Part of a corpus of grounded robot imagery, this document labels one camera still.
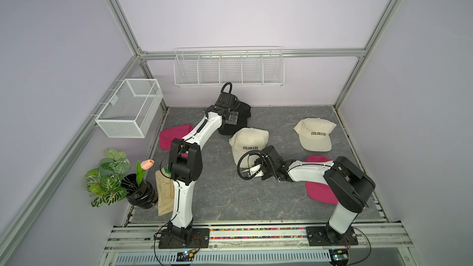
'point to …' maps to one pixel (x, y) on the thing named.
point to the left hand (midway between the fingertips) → (225, 115)
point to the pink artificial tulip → (141, 167)
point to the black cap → (244, 112)
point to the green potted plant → (105, 182)
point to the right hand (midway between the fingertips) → (254, 160)
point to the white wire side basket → (130, 108)
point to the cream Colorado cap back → (245, 140)
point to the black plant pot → (143, 194)
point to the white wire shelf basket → (241, 66)
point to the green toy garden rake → (167, 170)
